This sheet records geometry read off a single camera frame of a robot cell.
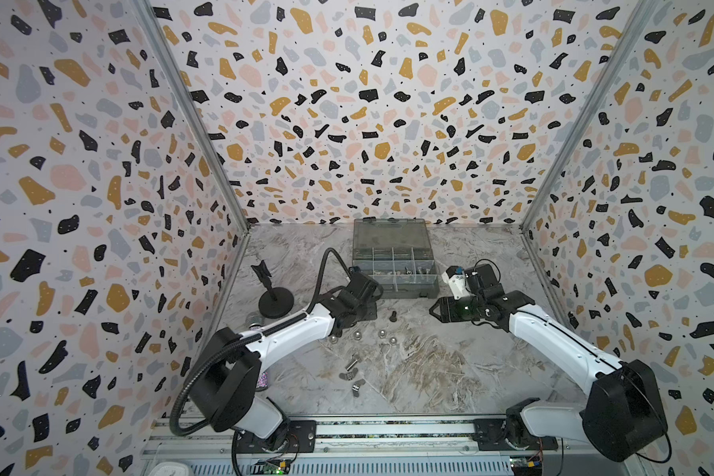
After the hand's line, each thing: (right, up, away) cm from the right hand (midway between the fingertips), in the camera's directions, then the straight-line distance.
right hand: (438, 309), depth 84 cm
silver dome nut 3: (-13, -11, +6) cm, 17 cm away
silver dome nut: (-24, -10, +8) cm, 27 cm away
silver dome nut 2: (-16, -9, +8) cm, 20 cm away
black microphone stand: (-51, 0, +13) cm, 53 cm away
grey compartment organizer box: (-9, +16, +32) cm, 36 cm away
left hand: (-18, 0, +2) cm, 19 cm away
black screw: (-12, -5, +11) cm, 17 cm away
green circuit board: (-42, -35, -14) cm, 57 cm away
